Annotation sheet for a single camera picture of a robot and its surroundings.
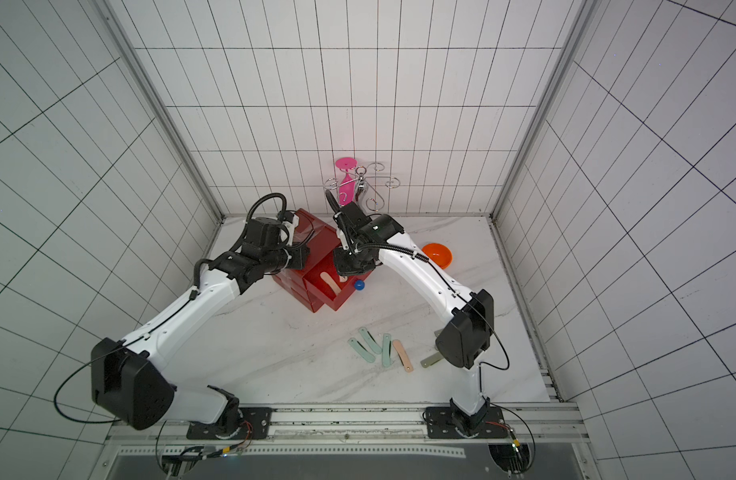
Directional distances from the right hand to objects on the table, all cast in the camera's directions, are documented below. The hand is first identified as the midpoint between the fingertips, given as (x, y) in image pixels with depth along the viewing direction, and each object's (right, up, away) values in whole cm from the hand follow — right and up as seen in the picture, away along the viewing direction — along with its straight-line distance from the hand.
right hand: (342, 262), depth 80 cm
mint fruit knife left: (+5, -26, +5) cm, 27 cm away
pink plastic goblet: (0, +23, +20) cm, 30 cm away
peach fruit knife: (-2, -7, +1) cm, 7 cm away
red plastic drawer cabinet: (-7, +6, +8) cm, 12 cm away
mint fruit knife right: (+12, -26, +5) cm, 29 cm away
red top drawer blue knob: (-5, -7, -4) cm, 10 cm away
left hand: (-10, +1, +2) cm, 11 cm away
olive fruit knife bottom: (+25, -28, +4) cm, 38 cm away
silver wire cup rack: (+6, +25, +10) cm, 27 cm away
